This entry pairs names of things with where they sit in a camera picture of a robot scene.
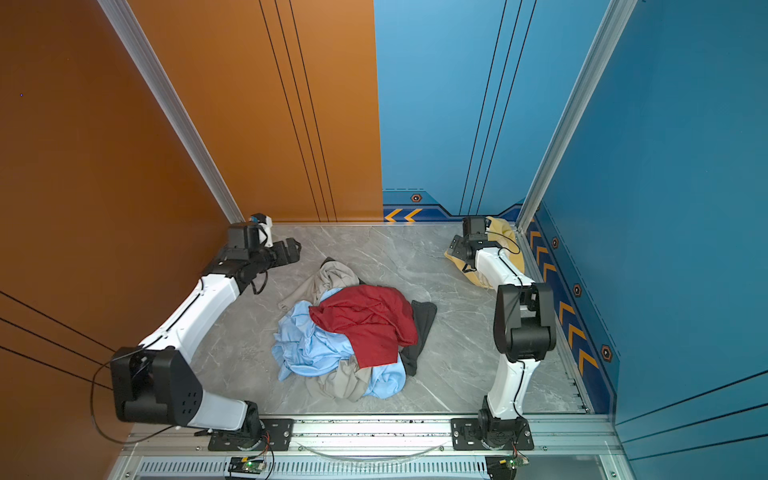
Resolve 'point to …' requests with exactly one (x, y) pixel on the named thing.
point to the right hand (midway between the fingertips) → (464, 250)
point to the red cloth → (378, 321)
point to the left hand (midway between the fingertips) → (287, 244)
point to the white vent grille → (384, 468)
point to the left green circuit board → (244, 465)
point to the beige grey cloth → (350, 380)
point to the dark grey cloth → (424, 313)
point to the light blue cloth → (305, 348)
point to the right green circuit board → (503, 467)
